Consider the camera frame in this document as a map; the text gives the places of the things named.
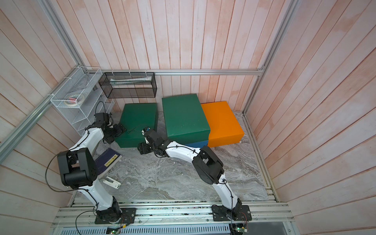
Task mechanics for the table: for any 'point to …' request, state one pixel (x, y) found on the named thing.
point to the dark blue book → (106, 162)
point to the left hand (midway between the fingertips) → (122, 133)
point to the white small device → (112, 182)
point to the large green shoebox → (185, 120)
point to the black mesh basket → (129, 85)
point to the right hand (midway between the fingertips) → (141, 147)
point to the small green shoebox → (135, 117)
